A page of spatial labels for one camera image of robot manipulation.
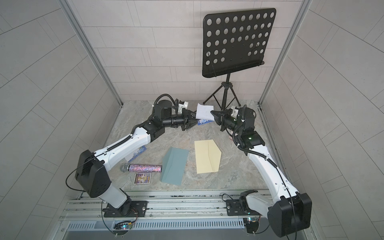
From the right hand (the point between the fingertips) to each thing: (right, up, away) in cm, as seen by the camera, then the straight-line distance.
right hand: (209, 111), depth 69 cm
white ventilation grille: (-26, -52, -1) cm, 58 cm away
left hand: (-2, -3, -1) cm, 4 cm away
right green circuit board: (+20, -52, -1) cm, 56 cm away
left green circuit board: (-38, -51, -3) cm, 64 cm away
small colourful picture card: (-35, -36, +10) cm, 51 cm away
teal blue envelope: (-20, -30, +18) cm, 40 cm away
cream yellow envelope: (+1, -27, +20) cm, 33 cm away
